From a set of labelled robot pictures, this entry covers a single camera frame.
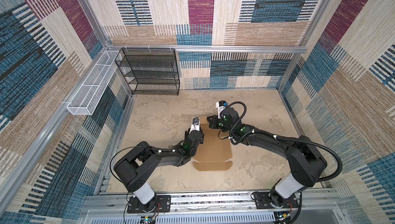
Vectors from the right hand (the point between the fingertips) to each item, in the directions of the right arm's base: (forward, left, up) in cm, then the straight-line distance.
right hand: (206, 120), depth 86 cm
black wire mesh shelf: (+42, +38, +2) cm, 57 cm away
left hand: (0, +5, -5) cm, 7 cm away
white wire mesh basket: (-1, +55, +20) cm, 58 cm away
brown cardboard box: (-13, -5, -15) cm, 21 cm away
